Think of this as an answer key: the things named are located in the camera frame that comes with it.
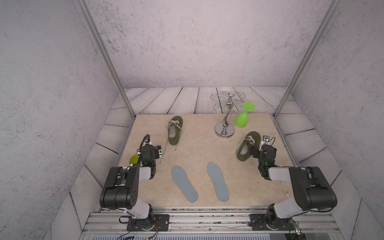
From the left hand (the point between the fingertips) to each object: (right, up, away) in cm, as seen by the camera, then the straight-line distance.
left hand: (152, 146), depth 94 cm
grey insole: (+18, -17, -5) cm, 26 cm away
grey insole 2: (+40, -17, -2) cm, 44 cm away
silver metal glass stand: (+49, +9, +16) cm, 52 cm away
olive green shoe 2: (+64, +3, +2) cm, 64 cm away
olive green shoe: (+12, +10, +12) cm, 20 cm away
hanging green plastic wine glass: (+57, +17, +2) cm, 59 cm away
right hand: (+69, +1, -2) cm, 69 cm away
